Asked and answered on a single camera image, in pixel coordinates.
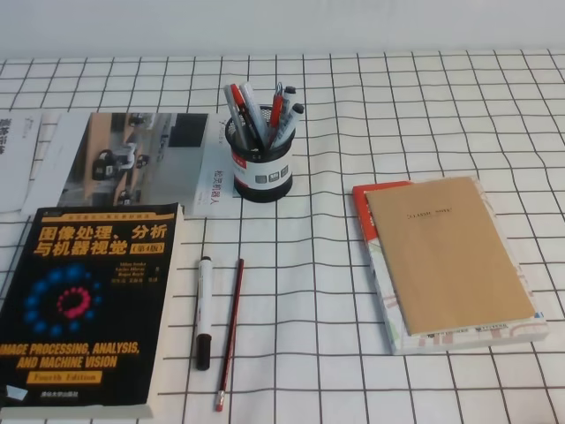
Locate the white marker black cap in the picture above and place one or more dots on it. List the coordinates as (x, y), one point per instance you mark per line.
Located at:
(204, 311)

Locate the tan kraft notebook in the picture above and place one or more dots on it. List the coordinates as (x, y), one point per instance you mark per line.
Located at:
(448, 264)

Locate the black marker behind red pen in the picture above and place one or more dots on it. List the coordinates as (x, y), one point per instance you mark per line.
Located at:
(288, 99)

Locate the red book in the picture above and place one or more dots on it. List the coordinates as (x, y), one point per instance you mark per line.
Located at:
(364, 214)

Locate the white marker in holder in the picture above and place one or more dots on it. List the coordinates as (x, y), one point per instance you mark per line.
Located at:
(255, 111)

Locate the red black pen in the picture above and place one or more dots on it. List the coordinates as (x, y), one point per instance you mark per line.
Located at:
(245, 113)

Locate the grey white marker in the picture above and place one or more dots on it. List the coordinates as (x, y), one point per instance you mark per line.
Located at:
(243, 140)

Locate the black image processing textbook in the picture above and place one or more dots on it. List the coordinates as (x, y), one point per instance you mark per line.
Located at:
(82, 325)

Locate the black mesh pen holder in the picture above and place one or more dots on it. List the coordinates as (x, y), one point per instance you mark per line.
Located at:
(260, 177)

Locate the grey marker black cap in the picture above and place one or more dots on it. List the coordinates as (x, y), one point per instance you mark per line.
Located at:
(289, 126)

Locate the robot photo brochure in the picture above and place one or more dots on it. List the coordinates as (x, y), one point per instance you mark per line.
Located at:
(151, 159)

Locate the white patterned book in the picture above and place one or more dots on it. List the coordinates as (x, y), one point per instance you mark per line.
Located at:
(402, 343)

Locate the white leaflet with text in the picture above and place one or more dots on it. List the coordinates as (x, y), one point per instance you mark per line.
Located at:
(19, 132)

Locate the red pencil with eraser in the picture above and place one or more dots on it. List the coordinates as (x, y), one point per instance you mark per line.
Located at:
(230, 339)

